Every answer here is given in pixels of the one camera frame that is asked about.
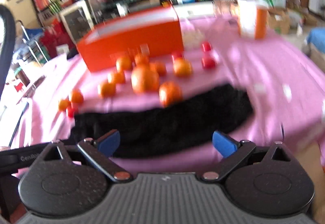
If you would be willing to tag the red shopping bag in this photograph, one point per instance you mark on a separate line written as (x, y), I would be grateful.
(55, 35)

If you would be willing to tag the red small fruit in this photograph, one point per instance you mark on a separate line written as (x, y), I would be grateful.
(208, 62)
(206, 46)

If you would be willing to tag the black fuzzy cloth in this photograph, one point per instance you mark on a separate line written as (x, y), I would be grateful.
(161, 131)

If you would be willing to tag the large orange fruit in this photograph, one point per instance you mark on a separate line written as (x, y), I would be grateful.
(144, 80)

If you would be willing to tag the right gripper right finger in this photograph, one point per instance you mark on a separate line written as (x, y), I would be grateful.
(261, 180)

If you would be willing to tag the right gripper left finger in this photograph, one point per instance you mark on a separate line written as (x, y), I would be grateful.
(68, 180)

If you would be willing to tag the orange mandarin fruit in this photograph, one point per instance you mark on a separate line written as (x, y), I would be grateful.
(106, 89)
(182, 68)

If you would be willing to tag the small orange mandarin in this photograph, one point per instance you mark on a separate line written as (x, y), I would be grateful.
(124, 63)

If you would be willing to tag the pink floral bedsheet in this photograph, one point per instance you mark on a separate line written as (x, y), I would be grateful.
(285, 88)

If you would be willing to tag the orange white cylinder canister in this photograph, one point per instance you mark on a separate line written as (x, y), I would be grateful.
(252, 18)

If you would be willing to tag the orange cardboard box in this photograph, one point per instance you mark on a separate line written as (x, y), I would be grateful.
(154, 32)

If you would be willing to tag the white glass door cabinet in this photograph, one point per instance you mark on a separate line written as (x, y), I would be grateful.
(77, 20)

